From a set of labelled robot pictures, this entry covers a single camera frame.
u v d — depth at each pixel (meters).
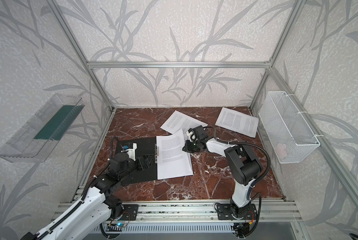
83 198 0.50
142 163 0.70
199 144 0.73
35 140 0.64
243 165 0.49
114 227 0.72
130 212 0.73
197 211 0.75
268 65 0.94
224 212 0.73
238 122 1.12
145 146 1.02
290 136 0.61
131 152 0.72
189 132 0.89
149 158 0.72
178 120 1.12
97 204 0.53
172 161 0.91
